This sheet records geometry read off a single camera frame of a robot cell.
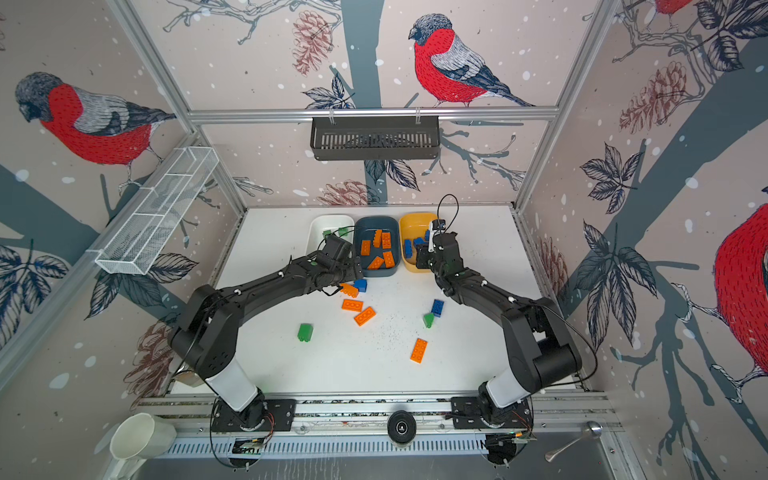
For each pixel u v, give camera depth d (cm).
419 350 83
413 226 113
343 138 107
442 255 70
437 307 92
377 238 107
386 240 109
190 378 79
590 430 70
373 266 101
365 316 90
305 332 86
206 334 46
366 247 104
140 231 73
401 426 62
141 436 68
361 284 97
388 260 104
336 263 72
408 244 109
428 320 88
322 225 113
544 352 44
